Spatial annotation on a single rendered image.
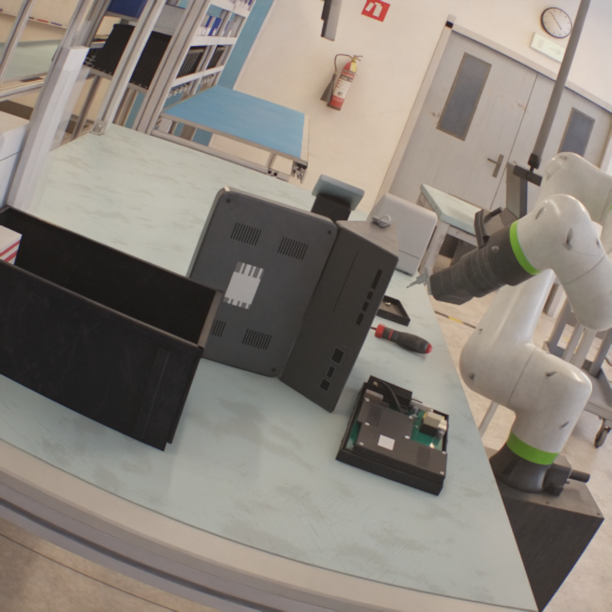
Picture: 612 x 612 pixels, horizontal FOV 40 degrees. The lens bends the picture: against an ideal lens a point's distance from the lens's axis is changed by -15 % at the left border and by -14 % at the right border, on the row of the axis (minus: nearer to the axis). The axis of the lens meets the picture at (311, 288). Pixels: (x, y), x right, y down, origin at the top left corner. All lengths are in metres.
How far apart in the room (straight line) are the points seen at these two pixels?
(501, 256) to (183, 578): 0.84
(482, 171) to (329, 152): 1.30
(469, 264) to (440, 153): 6.43
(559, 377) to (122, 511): 1.09
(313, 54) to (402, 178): 1.31
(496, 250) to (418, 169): 6.48
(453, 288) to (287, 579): 0.86
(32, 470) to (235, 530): 0.20
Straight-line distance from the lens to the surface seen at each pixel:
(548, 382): 1.72
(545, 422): 1.73
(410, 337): 1.56
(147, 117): 3.84
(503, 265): 1.47
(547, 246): 1.41
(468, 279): 1.53
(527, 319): 1.76
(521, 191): 2.76
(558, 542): 1.83
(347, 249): 1.17
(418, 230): 2.10
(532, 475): 1.77
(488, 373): 1.73
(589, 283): 1.42
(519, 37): 7.97
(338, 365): 1.17
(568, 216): 1.40
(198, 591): 0.83
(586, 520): 1.82
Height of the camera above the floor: 1.41
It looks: 14 degrees down
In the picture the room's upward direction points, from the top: 22 degrees clockwise
